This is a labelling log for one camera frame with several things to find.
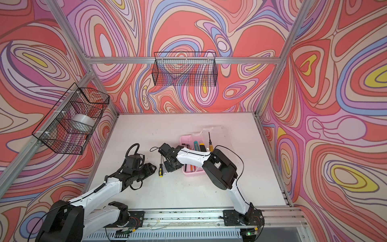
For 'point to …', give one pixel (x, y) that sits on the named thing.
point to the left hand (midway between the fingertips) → (156, 168)
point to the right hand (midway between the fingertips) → (174, 170)
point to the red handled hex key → (194, 168)
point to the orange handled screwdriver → (210, 146)
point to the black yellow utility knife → (202, 147)
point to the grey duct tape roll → (84, 118)
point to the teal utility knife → (195, 144)
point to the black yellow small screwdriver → (160, 170)
